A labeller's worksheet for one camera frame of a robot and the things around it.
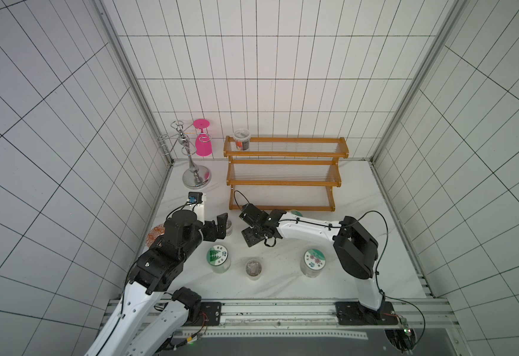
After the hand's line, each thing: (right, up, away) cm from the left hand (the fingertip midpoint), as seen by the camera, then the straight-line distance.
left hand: (211, 219), depth 70 cm
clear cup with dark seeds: (+9, +29, +11) cm, 32 cm away
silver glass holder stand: (-18, +14, +40) cm, 46 cm away
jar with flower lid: (+31, -1, +20) cm, 37 cm away
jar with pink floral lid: (+35, -16, +6) cm, 39 cm away
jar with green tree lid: (+1, -16, +7) cm, 17 cm away
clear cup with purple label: (+3, -7, +17) cm, 19 cm away
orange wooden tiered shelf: (+33, +16, +49) cm, 61 cm away
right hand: (+10, -11, +17) cm, 23 cm away
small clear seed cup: (+14, -20, +8) cm, 25 cm away
